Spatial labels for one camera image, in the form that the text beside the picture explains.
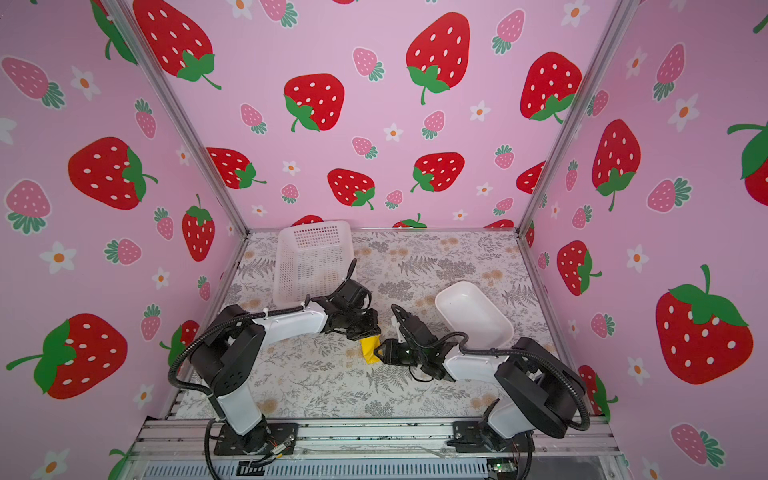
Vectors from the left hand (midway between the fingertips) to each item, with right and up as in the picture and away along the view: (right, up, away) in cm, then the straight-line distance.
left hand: (386, 330), depth 89 cm
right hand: (-3, -5, -5) cm, 8 cm away
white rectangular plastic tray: (+28, +4, +6) cm, 29 cm away
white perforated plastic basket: (-29, +22, +22) cm, 43 cm away
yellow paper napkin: (-5, -4, -3) cm, 7 cm away
